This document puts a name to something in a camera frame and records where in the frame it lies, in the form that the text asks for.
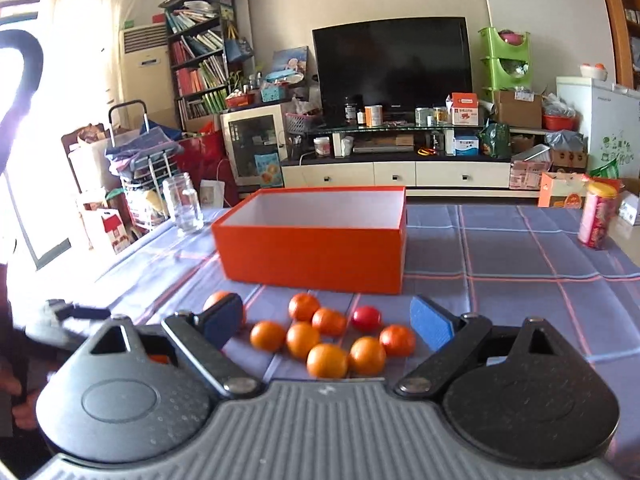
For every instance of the white floor air conditioner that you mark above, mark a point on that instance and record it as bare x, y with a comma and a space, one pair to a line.
145, 69

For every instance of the folding shopping trolley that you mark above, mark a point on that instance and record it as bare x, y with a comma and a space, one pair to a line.
142, 164

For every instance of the yellow lid snack canister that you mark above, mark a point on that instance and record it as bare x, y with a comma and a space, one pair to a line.
599, 209

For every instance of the orange mandarin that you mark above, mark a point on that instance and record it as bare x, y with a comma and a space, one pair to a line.
327, 361
398, 341
329, 322
214, 298
367, 357
268, 336
301, 337
303, 306

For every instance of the white bowl on freezer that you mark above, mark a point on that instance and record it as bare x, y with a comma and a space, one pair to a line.
596, 72

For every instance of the black bookshelf with books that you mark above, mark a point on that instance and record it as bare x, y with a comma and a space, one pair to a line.
203, 69

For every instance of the white chest freezer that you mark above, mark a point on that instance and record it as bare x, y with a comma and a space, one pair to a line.
608, 119

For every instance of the blue plaid tablecloth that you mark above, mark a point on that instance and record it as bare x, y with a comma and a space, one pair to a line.
502, 261

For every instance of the white orange medicine box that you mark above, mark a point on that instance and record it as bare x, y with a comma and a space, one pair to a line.
464, 109

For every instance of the cream TV stand cabinet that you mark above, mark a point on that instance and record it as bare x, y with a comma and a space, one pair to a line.
433, 168

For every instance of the orange fruit gift box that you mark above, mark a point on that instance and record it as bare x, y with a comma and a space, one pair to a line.
562, 190

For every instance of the orange cardboard box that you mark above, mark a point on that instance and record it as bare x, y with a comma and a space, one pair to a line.
340, 239

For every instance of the red tomato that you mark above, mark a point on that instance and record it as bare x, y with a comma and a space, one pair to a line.
367, 319

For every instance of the clear glass jar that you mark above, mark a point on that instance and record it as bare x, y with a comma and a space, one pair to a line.
183, 203

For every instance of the black flat television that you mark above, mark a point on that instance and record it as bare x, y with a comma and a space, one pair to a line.
399, 63

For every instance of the red shopping bag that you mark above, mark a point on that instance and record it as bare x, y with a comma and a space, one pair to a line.
205, 158

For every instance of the small glass door cabinet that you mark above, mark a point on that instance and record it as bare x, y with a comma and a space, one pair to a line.
255, 141

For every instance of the wooden display shelf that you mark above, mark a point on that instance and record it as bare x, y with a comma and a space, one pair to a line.
623, 16

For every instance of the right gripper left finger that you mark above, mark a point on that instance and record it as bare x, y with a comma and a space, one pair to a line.
132, 393

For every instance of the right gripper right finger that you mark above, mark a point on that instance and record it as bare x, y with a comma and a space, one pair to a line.
520, 394

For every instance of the green stacked storage bins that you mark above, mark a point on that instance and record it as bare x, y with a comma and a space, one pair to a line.
506, 60

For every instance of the brown cardboard box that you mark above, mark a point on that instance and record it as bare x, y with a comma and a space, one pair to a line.
520, 109

